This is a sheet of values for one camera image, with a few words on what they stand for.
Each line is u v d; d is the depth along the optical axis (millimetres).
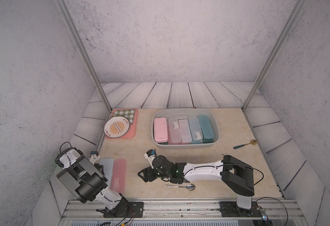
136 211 729
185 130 1021
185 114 1111
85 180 462
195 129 1033
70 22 749
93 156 789
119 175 852
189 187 800
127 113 1171
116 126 1078
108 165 870
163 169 610
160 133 959
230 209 728
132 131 1078
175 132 1020
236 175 497
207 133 1000
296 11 716
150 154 719
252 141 978
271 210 739
